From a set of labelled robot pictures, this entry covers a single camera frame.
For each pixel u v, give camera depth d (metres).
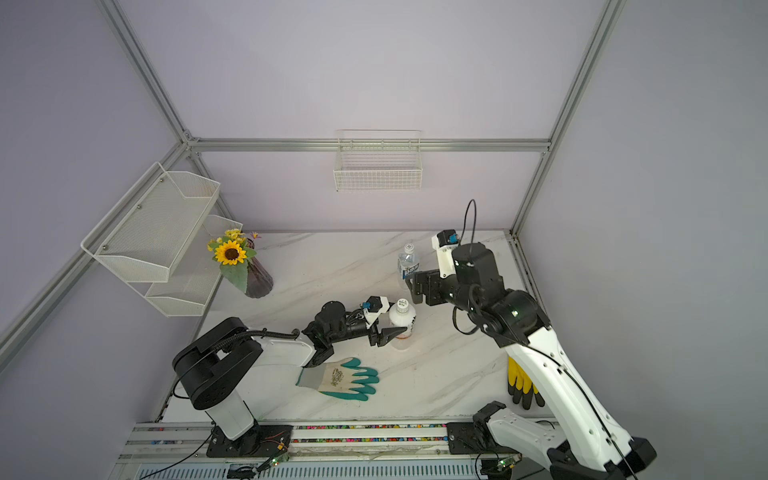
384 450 0.73
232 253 0.82
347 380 0.82
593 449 0.36
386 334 0.72
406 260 0.93
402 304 0.73
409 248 0.90
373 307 0.68
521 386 0.80
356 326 0.73
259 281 0.95
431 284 0.56
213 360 0.49
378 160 0.95
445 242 0.56
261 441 0.72
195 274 0.93
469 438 0.73
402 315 0.75
